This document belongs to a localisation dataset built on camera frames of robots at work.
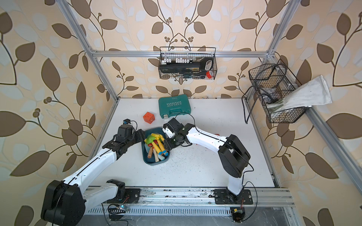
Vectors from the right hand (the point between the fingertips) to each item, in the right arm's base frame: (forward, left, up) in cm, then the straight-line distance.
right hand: (168, 145), depth 85 cm
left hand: (+7, +16, +5) cm, 18 cm away
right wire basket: (+28, -66, +22) cm, 75 cm away
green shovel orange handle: (+5, +13, -3) cm, 14 cm away
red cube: (+24, +16, -2) cm, 29 cm away
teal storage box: (-8, +10, -4) cm, 14 cm away
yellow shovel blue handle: (+5, +6, -2) cm, 8 cm away
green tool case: (+35, +1, -3) cm, 35 cm away
